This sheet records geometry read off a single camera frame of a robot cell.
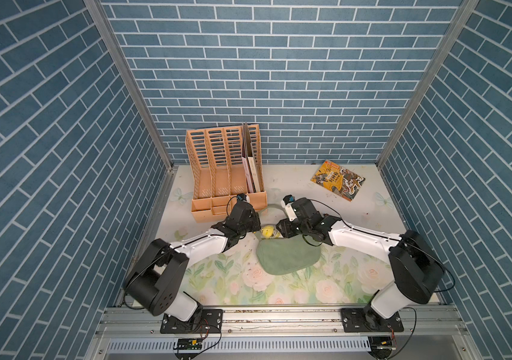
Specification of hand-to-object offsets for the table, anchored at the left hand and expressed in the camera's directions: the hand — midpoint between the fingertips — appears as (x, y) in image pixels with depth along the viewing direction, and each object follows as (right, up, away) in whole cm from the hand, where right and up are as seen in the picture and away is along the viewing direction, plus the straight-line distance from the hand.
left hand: (264, 219), depth 90 cm
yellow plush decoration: (+1, -5, -1) cm, 5 cm away
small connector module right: (+37, -38, -20) cm, 57 cm away
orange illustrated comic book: (+37, +16, +23) cm, 47 cm away
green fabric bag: (+10, -14, -3) cm, 17 cm away
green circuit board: (-24, -38, -18) cm, 48 cm away
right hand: (+7, -2, -2) cm, 8 cm away
